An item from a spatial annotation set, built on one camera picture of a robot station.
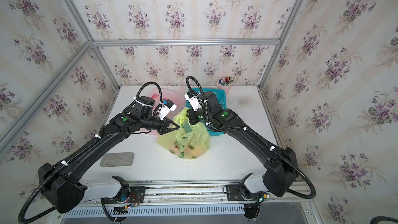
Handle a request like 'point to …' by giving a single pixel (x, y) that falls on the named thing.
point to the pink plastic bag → (177, 95)
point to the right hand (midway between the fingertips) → (188, 112)
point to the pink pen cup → (225, 83)
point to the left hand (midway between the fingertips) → (179, 127)
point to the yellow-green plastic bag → (189, 141)
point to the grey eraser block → (119, 159)
